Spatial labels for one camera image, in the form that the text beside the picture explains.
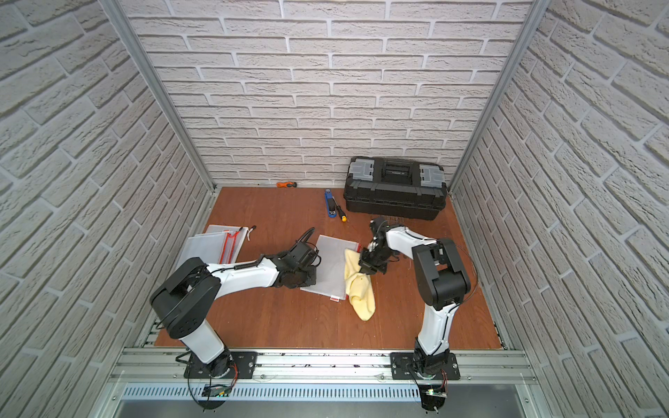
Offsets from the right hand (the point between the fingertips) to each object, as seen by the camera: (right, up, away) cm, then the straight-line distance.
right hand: (363, 271), depth 92 cm
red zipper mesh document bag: (-51, +10, +8) cm, 53 cm away
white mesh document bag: (-12, +2, +1) cm, 12 cm away
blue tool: (-13, +25, +18) cm, 33 cm away
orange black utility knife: (-34, +35, +29) cm, 57 cm away
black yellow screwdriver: (-8, +21, +17) cm, 28 cm away
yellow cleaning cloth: (-2, -3, -9) cm, 9 cm away
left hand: (-17, -1, -1) cm, 17 cm away
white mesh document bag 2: (-51, +11, +8) cm, 52 cm away
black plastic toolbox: (+13, +31, +5) cm, 34 cm away
